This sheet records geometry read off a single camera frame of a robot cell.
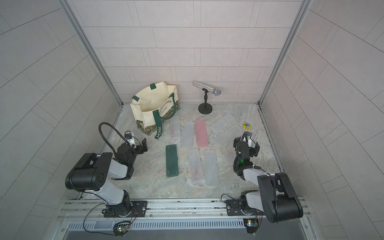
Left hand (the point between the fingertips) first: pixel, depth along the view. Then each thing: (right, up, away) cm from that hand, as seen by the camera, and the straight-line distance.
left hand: (140, 137), depth 93 cm
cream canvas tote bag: (+4, +21, +13) cm, 25 cm away
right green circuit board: (+61, -37, -25) cm, 76 cm away
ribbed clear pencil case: (+55, +1, +4) cm, 56 cm away
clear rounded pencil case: (+29, -1, +4) cm, 29 cm away
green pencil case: (+21, -13, -8) cm, 26 cm away
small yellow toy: (+70, +7, +9) cm, 71 cm away
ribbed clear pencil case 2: (+43, -18, -10) cm, 48 cm away
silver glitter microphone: (+47, +29, +1) cm, 56 cm away
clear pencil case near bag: (+20, +6, +9) cm, 23 cm away
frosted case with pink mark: (+56, -11, -3) cm, 57 cm away
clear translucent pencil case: (+53, +8, +11) cm, 54 cm away
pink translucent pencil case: (+38, -1, +4) cm, 39 cm away
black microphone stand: (+42, +19, +19) cm, 49 cm away
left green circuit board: (+3, -36, -29) cm, 46 cm away
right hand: (+66, 0, -4) cm, 66 cm away
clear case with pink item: (+35, -16, -10) cm, 40 cm away
